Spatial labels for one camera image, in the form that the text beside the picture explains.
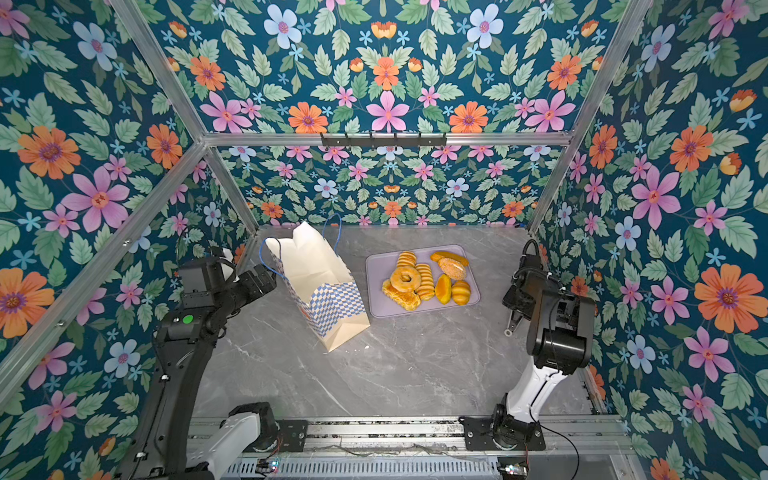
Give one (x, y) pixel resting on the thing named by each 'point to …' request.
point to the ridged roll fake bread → (426, 289)
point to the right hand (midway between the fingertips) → (518, 306)
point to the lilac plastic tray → (380, 266)
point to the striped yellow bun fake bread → (461, 291)
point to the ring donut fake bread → (405, 279)
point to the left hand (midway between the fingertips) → (263, 269)
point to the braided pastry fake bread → (409, 300)
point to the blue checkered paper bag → (331, 298)
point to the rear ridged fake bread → (406, 259)
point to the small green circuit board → (274, 464)
